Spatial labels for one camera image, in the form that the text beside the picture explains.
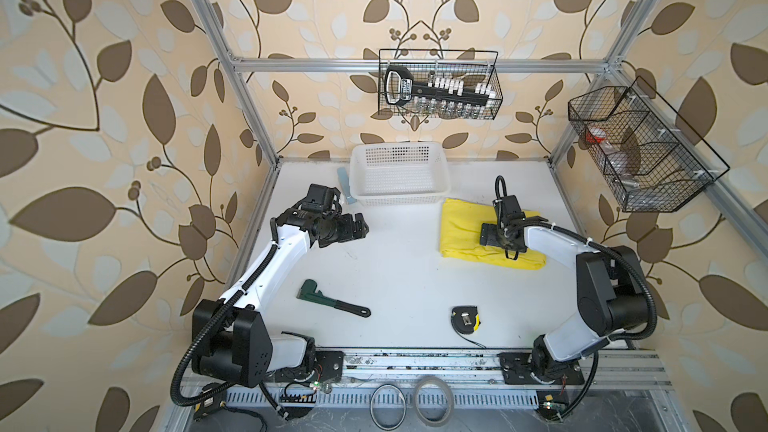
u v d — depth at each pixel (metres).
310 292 0.86
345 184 1.02
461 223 0.97
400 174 1.16
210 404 0.67
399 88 0.86
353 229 0.75
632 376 0.74
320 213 0.61
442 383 0.73
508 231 0.70
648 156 0.74
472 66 0.91
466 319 0.79
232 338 0.41
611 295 0.46
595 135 0.81
